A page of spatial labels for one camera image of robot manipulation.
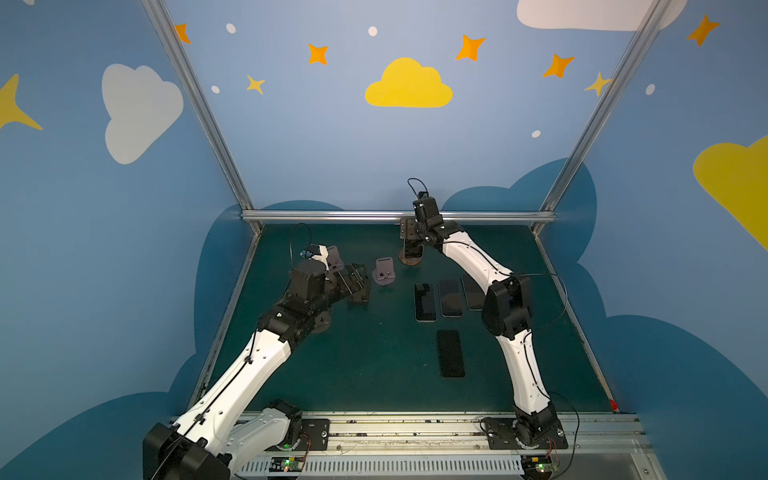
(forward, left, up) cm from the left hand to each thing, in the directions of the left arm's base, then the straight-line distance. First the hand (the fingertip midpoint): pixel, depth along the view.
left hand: (359, 273), depth 75 cm
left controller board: (-38, +16, -26) cm, 49 cm away
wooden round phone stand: (+25, -16, -26) cm, 40 cm away
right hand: (+28, -17, -8) cm, 34 cm away
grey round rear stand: (+15, -6, -21) cm, 27 cm away
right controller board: (-38, -45, -26) cm, 64 cm away
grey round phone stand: (-3, +13, -22) cm, 26 cm away
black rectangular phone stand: (+6, +2, -24) cm, 25 cm away
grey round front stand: (+21, +12, -20) cm, 32 cm away
